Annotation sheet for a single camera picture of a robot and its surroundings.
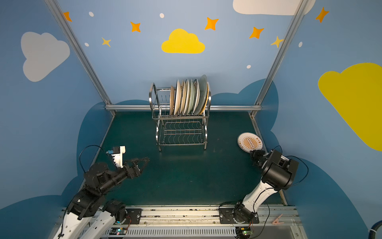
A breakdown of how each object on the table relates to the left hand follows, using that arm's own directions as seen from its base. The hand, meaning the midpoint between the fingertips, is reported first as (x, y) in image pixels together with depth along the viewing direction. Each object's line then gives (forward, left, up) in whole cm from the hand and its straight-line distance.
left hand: (146, 159), depth 67 cm
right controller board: (-25, -47, -25) cm, 59 cm away
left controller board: (-26, +14, -25) cm, 39 cm away
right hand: (+22, -62, -23) cm, 70 cm away
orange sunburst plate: (+28, -61, -25) cm, 72 cm away
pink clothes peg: (-20, -65, -24) cm, 72 cm away
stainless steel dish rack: (+34, -9, -21) cm, 41 cm away
